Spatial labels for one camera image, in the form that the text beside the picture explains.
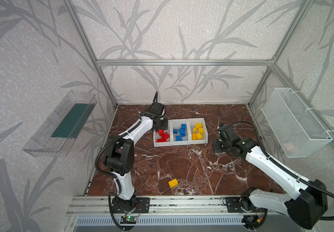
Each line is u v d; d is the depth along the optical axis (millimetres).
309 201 378
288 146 731
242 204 669
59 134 632
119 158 489
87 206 753
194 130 1018
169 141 938
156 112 734
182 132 992
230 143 593
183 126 1044
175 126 1048
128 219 707
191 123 1042
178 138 985
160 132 987
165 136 983
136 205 725
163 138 963
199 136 971
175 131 1006
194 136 968
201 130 992
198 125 1025
